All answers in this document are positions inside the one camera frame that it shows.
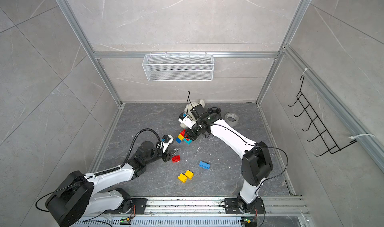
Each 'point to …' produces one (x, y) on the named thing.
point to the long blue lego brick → (204, 165)
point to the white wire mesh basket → (179, 67)
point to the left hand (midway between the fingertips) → (176, 142)
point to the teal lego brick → (188, 142)
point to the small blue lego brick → (178, 140)
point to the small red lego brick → (176, 158)
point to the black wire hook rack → (315, 123)
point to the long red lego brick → (183, 132)
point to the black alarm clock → (214, 109)
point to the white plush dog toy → (189, 106)
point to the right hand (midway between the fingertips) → (188, 133)
